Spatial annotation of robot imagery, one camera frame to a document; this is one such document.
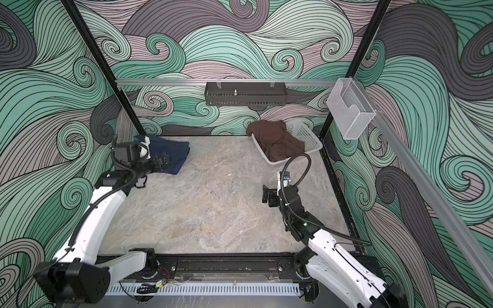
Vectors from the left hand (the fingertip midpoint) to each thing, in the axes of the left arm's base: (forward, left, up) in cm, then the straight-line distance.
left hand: (162, 155), depth 77 cm
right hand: (-9, -45, -9) cm, 47 cm away
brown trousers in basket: (+26, -53, -20) cm, 63 cm away
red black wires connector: (-42, +4, -29) cm, 51 cm away
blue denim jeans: (+24, +5, -25) cm, 35 cm away
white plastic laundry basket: (+38, -69, -21) cm, 81 cm away
